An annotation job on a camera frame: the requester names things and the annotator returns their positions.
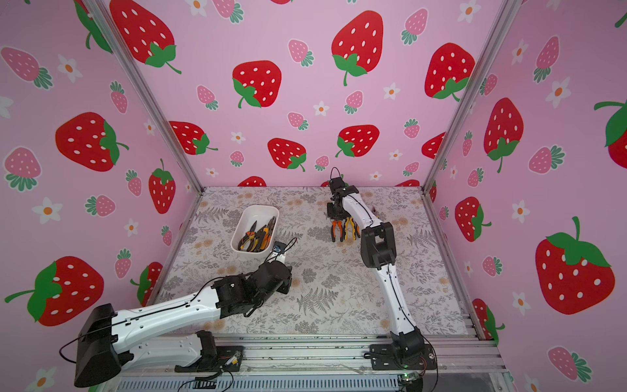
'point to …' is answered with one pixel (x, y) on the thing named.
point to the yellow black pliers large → (352, 220)
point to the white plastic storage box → (243, 219)
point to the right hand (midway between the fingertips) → (344, 213)
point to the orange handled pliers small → (266, 238)
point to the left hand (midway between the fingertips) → (291, 268)
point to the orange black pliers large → (334, 226)
